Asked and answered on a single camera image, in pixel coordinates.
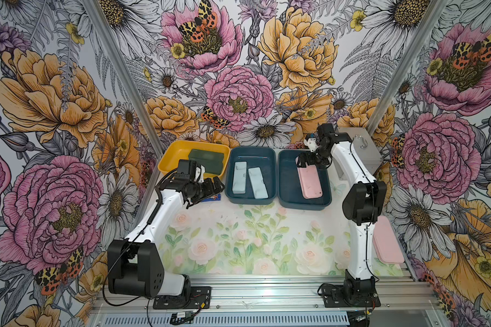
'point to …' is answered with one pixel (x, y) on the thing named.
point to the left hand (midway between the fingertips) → (215, 196)
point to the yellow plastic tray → (175, 150)
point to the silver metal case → (365, 146)
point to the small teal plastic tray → (236, 154)
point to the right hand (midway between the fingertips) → (307, 166)
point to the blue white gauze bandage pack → (217, 197)
